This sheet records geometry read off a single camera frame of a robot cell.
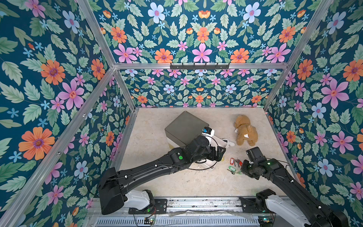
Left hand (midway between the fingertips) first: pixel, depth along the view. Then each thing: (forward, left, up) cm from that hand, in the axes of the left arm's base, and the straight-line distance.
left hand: (221, 148), depth 69 cm
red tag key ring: (+3, -12, -25) cm, 28 cm away
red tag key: (+2, -16, -25) cm, 30 cm away
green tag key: (-3, -10, -24) cm, 27 cm away
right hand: (-4, -14, -19) cm, 24 cm away
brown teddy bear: (+16, -21, -12) cm, 29 cm away
